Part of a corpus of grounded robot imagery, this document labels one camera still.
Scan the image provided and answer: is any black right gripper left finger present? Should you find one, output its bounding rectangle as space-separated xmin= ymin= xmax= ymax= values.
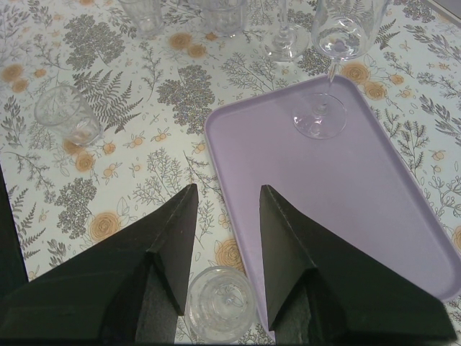
xmin=1 ymin=184 xmax=198 ymax=342

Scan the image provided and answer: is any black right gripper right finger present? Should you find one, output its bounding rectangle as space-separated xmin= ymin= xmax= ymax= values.
xmin=259 ymin=185 xmax=456 ymax=342

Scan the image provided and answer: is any tall clear champagne flute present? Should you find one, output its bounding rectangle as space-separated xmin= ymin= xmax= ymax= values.
xmin=261 ymin=0 xmax=310 ymax=62

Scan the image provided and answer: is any clear wine glass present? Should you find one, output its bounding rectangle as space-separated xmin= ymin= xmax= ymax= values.
xmin=293 ymin=0 xmax=389 ymax=139

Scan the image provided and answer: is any clear faceted tumbler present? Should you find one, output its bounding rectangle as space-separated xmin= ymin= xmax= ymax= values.
xmin=119 ymin=0 xmax=164 ymax=38
xmin=189 ymin=0 xmax=247 ymax=37

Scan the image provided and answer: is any lavender plastic tray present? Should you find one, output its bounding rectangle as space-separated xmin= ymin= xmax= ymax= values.
xmin=203 ymin=74 xmax=461 ymax=302

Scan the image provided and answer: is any small clear shot glass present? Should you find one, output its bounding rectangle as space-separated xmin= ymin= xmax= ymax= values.
xmin=184 ymin=266 xmax=256 ymax=344

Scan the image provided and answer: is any floral patterned table mat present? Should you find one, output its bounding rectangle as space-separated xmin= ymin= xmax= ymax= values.
xmin=0 ymin=0 xmax=461 ymax=343

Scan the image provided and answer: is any small clear glass left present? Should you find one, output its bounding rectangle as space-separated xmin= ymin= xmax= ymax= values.
xmin=34 ymin=85 xmax=102 ymax=146

